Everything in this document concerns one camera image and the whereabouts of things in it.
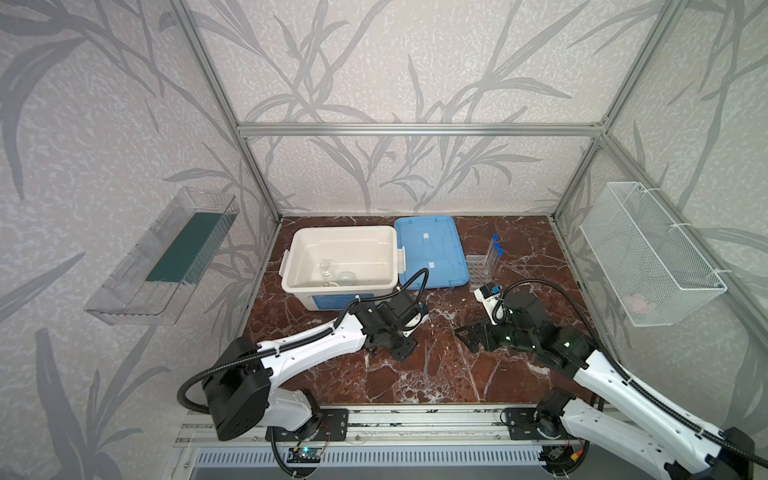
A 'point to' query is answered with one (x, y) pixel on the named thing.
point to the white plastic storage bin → (371, 253)
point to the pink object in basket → (639, 304)
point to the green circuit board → (304, 455)
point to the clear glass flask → (346, 279)
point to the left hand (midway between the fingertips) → (410, 337)
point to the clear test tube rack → (480, 268)
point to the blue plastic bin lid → (432, 243)
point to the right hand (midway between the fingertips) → (467, 317)
